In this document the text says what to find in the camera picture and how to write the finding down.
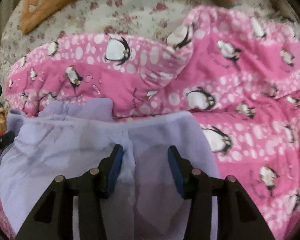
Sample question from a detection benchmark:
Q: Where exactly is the lavender zip jacket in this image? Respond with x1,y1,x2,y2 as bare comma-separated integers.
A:
0,99,219,239

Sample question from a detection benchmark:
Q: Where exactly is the orange yellow patterned cloth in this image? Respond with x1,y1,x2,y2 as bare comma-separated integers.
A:
0,107,7,136

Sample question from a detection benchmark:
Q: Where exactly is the pink penguin quilt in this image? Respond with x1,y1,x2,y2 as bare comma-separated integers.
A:
4,6,300,239

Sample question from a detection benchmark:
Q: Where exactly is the floral bed sheet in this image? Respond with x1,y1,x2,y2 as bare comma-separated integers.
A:
0,0,298,86

